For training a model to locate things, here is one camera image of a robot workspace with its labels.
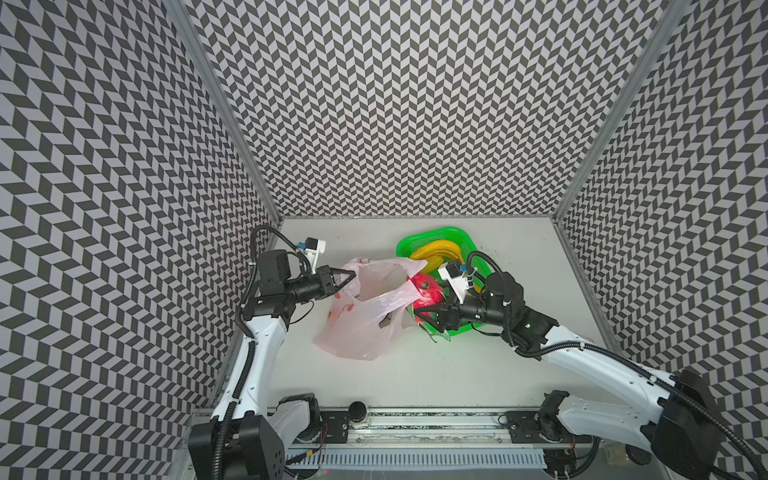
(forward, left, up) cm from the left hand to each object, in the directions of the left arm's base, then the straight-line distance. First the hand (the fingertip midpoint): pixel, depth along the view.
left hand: (355, 277), depth 73 cm
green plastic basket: (+23, -14, -13) cm, 30 cm away
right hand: (-8, -16, -3) cm, 18 cm away
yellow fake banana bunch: (+18, -23, -15) cm, 33 cm away
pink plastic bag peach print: (-10, -4, +3) cm, 11 cm away
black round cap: (-35, -61, -15) cm, 72 cm away
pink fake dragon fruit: (-7, -18, +5) cm, 20 cm away
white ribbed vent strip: (-35, -15, -25) cm, 45 cm away
